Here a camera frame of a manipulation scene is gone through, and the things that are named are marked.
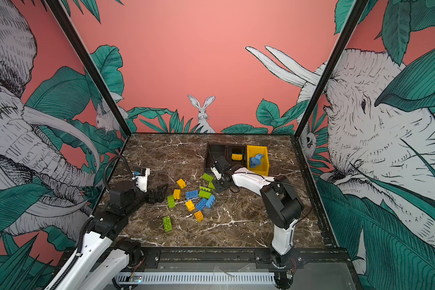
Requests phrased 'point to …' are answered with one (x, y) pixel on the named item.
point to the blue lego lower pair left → (201, 204)
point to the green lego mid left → (171, 201)
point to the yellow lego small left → (177, 194)
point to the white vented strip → (197, 278)
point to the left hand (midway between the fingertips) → (159, 181)
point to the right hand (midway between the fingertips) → (217, 183)
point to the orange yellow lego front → (199, 215)
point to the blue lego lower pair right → (210, 201)
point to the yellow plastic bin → (252, 151)
